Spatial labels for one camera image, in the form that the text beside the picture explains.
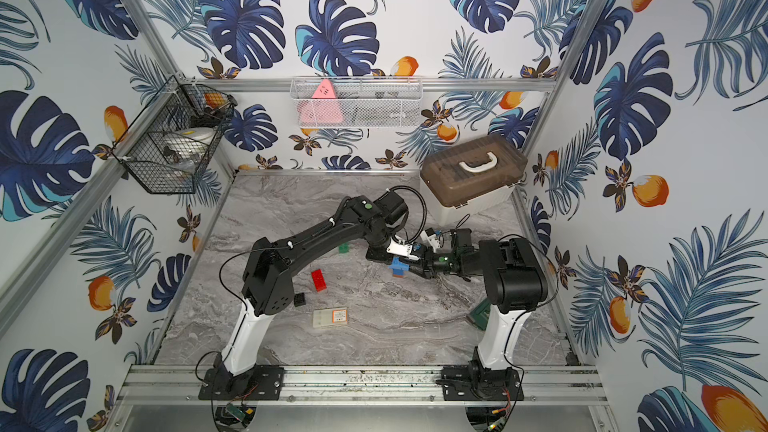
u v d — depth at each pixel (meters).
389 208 0.70
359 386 0.75
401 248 0.76
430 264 0.85
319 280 0.90
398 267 0.88
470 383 0.69
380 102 1.03
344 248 0.62
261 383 0.74
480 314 0.85
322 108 0.89
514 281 0.52
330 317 0.84
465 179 0.92
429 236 0.92
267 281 0.52
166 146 0.84
